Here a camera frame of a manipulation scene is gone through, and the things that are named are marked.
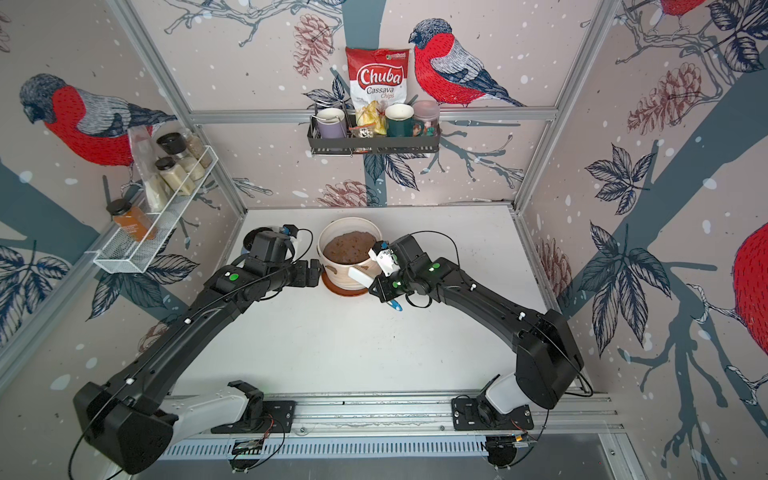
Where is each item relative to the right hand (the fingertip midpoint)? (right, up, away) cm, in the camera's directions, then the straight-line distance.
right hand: (371, 286), depth 80 cm
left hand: (-16, +7, -2) cm, 18 cm away
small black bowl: (-46, +13, +25) cm, 54 cm away
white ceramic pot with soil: (-10, +11, +17) cm, 23 cm away
